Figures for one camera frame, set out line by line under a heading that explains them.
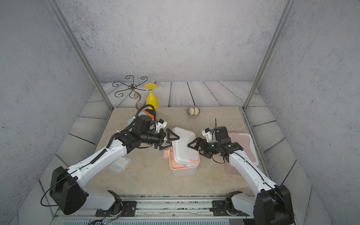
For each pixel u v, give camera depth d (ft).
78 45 2.77
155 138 2.12
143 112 3.24
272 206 1.27
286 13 2.37
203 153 2.34
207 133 2.48
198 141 2.32
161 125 2.36
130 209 2.39
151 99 3.14
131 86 2.99
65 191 1.30
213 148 2.21
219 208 2.36
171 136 2.23
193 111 3.65
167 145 2.39
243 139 2.71
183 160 2.28
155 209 2.46
